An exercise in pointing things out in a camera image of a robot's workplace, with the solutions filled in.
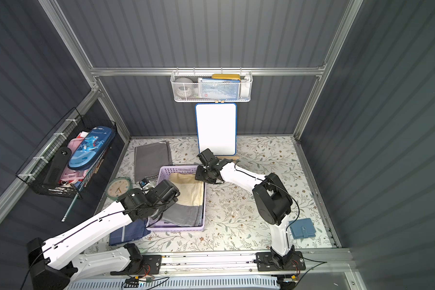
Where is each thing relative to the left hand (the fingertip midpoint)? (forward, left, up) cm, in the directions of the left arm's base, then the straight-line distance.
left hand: (170, 200), depth 75 cm
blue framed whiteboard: (+37, -19, +10) cm, 42 cm away
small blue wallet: (-8, -58, -14) cm, 60 cm away
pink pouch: (+3, +34, +14) cm, 37 cm away
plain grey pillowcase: (+34, +22, -15) cm, 44 cm away
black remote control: (+4, +37, +18) cm, 42 cm away
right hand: (+17, -11, -6) cm, 21 cm away
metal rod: (-8, +31, +11) cm, 34 cm away
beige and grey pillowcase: (0, -6, -11) cm, 12 cm away
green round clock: (+14, +34, -14) cm, 39 cm away
